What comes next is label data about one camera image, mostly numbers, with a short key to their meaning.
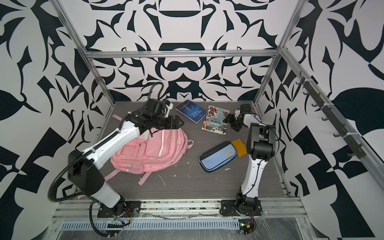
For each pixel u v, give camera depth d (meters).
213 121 1.08
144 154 0.86
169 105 0.74
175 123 0.71
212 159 0.88
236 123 0.91
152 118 0.62
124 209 0.72
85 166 0.42
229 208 0.74
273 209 0.76
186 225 0.65
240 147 0.93
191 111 1.14
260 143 0.58
